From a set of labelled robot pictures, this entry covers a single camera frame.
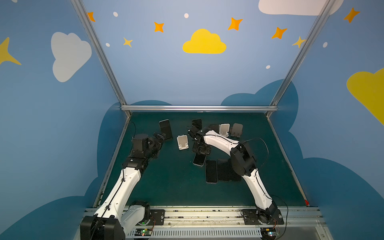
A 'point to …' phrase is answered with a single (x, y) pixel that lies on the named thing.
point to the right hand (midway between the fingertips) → (199, 152)
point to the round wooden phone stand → (236, 130)
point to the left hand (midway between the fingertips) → (166, 139)
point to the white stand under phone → (182, 141)
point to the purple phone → (211, 171)
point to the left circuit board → (143, 231)
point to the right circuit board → (268, 233)
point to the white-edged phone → (199, 159)
